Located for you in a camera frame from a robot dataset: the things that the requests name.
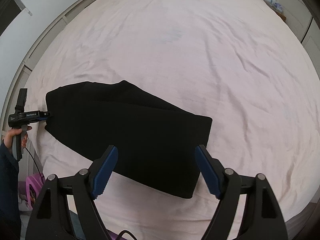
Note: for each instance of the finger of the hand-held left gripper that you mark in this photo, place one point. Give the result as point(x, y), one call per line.
point(46, 115)

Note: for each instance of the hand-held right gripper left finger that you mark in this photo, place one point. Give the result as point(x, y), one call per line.
point(105, 172)

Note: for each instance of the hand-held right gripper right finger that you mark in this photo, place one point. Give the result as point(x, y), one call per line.
point(208, 172)

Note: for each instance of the black pants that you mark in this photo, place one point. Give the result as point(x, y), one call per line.
point(137, 130)

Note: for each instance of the person's left forearm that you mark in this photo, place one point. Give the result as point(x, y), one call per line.
point(8, 192)

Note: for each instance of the person's left hand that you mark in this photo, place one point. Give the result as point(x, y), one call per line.
point(8, 137)

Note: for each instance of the pink plastic stool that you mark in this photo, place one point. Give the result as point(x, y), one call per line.
point(32, 187)

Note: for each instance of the wooden bedside table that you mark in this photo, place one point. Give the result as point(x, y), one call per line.
point(283, 16)

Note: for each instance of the blue tissue pack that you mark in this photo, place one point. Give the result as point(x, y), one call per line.
point(277, 6)

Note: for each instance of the white wardrobe doors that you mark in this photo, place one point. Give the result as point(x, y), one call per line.
point(295, 12)

